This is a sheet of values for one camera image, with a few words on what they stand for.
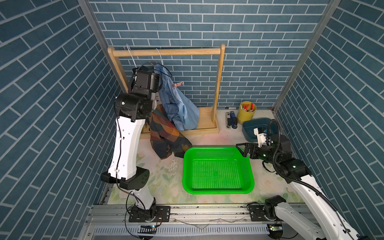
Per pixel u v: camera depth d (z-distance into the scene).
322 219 0.42
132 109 0.39
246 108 1.07
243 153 0.64
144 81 0.43
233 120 1.07
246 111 1.05
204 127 1.06
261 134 0.65
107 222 0.74
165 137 0.76
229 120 1.08
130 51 0.64
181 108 0.74
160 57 0.91
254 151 0.63
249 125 1.04
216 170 0.89
